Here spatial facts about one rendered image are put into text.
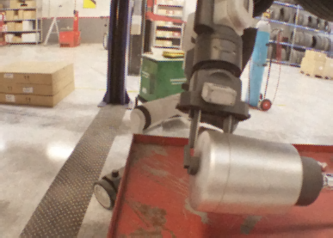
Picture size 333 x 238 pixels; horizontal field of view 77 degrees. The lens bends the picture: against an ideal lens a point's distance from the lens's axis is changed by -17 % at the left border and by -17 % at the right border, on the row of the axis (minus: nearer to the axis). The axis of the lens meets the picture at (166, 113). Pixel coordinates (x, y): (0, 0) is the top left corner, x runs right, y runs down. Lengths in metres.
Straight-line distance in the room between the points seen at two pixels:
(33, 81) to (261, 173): 3.27
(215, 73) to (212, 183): 0.22
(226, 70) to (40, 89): 3.09
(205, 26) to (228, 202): 0.29
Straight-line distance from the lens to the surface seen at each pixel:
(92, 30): 11.09
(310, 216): 0.50
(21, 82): 3.51
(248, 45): 1.05
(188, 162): 0.29
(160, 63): 2.47
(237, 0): 0.47
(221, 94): 0.35
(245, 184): 0.25
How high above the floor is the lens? 1.14
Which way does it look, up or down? 21 degrees down
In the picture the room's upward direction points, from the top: 5 degrees clockwise
